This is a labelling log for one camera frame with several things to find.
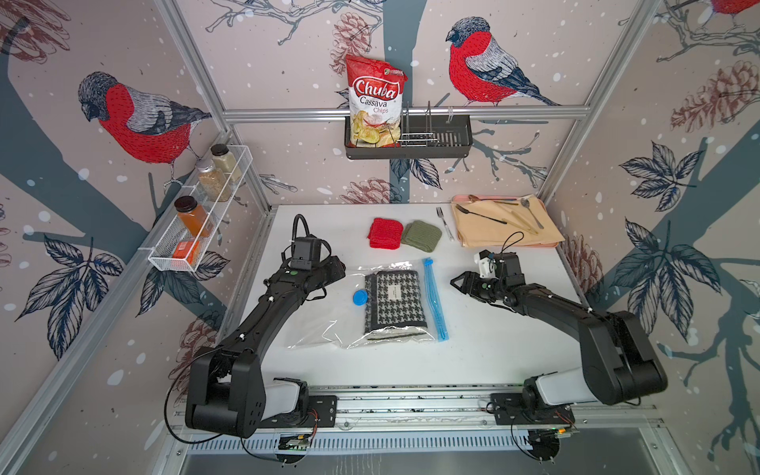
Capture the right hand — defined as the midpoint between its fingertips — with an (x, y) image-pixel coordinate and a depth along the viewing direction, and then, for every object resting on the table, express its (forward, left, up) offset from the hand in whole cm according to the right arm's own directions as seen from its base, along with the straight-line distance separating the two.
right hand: (456, 282), depth 91 cm
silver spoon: (+41, -34, -4) cm, 53 cm away
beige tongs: (+32, -27, -6) cm, 42 cm away
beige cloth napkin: (+32, -29, -6) cm, 44 cm away
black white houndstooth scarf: (-5, +20, -2) cm, 20 cm away
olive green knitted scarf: (+21, +10, -2) cm, 23 cm away
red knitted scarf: (+20, +23, -1) cm, 31 cm away
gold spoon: (+44, -13, -4) cm, 46 cm away
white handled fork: (+35, +1, -6) cm, 35 cm away
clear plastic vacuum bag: (-13, +36, -2) cm, 39 cm away
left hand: (+1, +35, +8) cm, 36 cm away
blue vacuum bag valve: (-4, +30, -4) cm, 31 cm away
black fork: (+35, -15, -6) cm, 39 cm away
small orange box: (-10, +67, +28) cm, 73 cm away
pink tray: (+46, -8, -7) cm, 47 cm away
